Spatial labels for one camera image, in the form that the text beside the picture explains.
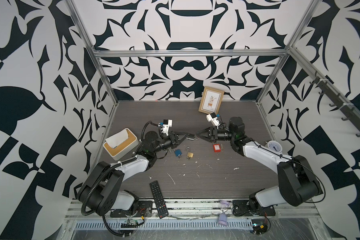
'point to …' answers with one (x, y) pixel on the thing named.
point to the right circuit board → (259, 226)
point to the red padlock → (216, 147)
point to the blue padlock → (178, 152)
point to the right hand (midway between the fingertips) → (198, 136)
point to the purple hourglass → (223, 218)
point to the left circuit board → (130, 223)
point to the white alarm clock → (275, 146)
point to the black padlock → (191, 136)
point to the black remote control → (159, 200)
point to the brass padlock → (189, 154)
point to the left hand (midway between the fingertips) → (189, 132)
